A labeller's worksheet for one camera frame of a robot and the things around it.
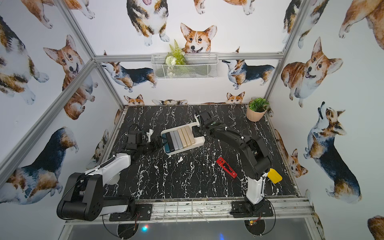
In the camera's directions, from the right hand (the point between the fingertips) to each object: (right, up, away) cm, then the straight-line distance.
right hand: (194, 129), depth 91 cm
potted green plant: (+42, +14, +11) cm, 46 cm away
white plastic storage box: (+2, -8, +9) cm, 12 cm away
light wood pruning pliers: (-5, -7, +6) cm, 10 cm away
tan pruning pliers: (-7, -9, +4) cm, 12 cm away
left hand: (-16, -6, -4) cm, 17 cm away
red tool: (+17, -19, -2) cm, 25 cm away
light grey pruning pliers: (-14, -7, +6) cm, 16 cm away
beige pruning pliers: (-6, -5, +7) cm, 10 cm away
